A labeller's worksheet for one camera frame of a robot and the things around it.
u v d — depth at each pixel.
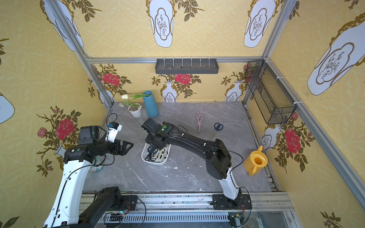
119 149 0.64
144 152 0.88
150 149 0.92
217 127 1.05
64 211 0.38
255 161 0.79
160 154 0.89
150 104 0.99
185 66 0.93
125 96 0.90
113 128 0.64
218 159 0.47
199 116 1.11
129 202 0.73
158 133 0.57
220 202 0.73
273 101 0.74
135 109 1.06
